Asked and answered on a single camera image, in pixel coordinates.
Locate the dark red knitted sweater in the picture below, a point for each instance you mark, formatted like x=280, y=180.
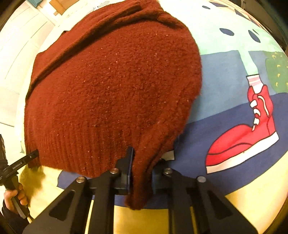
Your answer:
x=126, y=75

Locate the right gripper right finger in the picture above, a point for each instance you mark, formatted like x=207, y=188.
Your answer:
x=195, y=205

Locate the yellow dinosaur bed cover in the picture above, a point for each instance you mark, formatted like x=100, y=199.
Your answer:
x=236, y=135

